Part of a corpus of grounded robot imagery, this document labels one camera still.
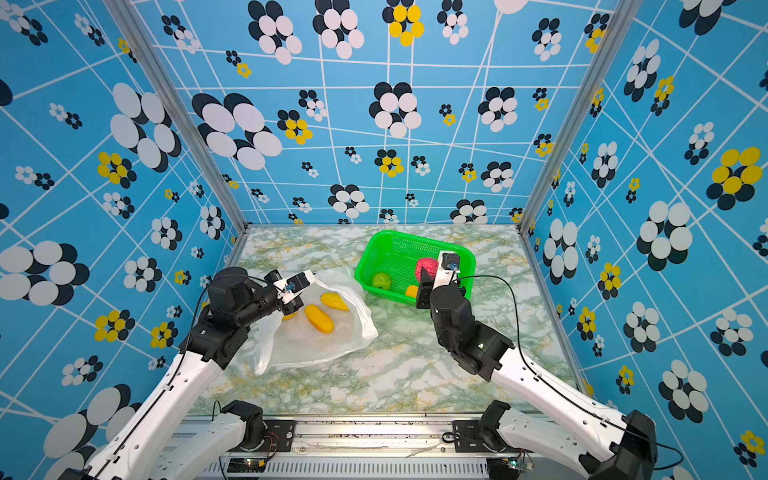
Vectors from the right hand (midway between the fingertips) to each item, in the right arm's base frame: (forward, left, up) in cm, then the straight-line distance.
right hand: (433, 272), depth 72 cm
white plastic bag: (+1, +29, -26) cm, 39 cm away
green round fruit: (+12, +14, -21) cm, 28 cm away
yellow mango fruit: (+6, +30, -24) cm, 39 cm away
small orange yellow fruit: (+9, +4, -22) cm, 24 cm away
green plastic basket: (+24, +13, -27) cm, 38 cm away
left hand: (-1, +29, +2) cm, 29 cm away
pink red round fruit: (0, +1, +3) cm, 3 cm away
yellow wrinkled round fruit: (-11, +33, -1) cm, 35 cm away
